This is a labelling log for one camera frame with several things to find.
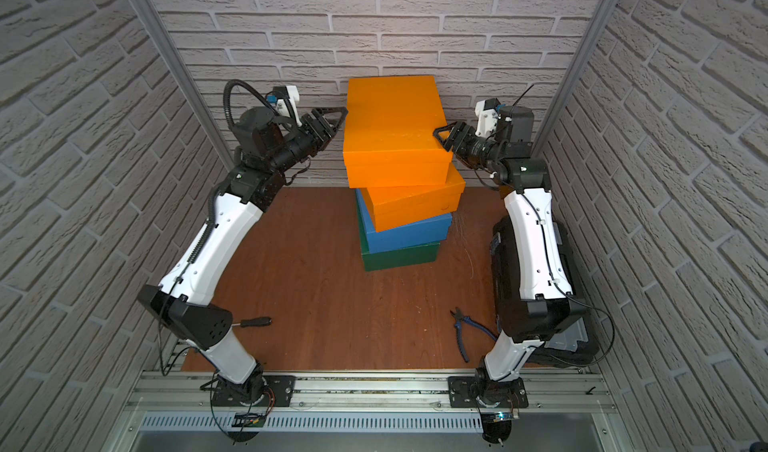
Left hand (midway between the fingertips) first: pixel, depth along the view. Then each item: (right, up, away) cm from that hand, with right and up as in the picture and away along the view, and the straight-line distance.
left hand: (351, 108), depth 61 cm
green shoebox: (+9, -38, +39) cm, 55 cm away
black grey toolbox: (+49, -53, +4) cm, 72 cm away
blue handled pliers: (+29, -53, +24) cm, 65 cm away
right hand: (+22, -4, +7) cm, 23 cm away
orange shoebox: (+10, -20, +8) cm, 24 cm away
